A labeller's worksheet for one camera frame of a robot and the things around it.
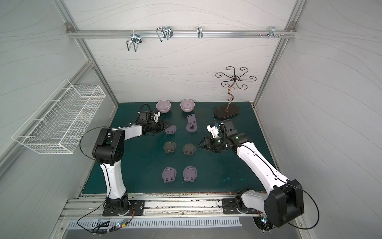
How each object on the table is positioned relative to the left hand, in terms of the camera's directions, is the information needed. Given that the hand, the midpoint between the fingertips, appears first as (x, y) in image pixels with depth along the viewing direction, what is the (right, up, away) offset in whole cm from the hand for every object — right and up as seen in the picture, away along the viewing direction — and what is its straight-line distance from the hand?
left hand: (169, 125), depth 101 cm
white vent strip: (-14, -45, -32) cm, 57 cm away
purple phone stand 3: (+3, -27, -16) cm, 32 cm away
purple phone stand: (+1, -3, +2) cm, 4 cm away
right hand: (+21, -9, -24) cm, 33 cm away
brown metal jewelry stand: (+46, +11, +13) cm, 49 cm away
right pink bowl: (+12, +15, +14) cm, 24 cm away
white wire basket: (-46, +2, -32) cm, 56 cm away
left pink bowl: (-7, +15, +14) cm, 22 cm away
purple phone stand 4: (+15, -27, -15) cm, 35 cm away
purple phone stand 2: (+16, 0, +2) cm, 16 cm away
